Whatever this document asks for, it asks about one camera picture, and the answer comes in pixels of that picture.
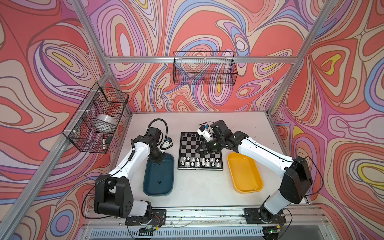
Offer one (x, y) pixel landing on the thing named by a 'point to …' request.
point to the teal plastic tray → (158, 179)
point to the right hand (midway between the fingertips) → (198, 154)
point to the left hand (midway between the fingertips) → (162, 157)
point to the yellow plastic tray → (245, 175)
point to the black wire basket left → (92, 127)
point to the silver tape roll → (106, 120)
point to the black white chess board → (189, 159)
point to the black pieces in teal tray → (159, 182)
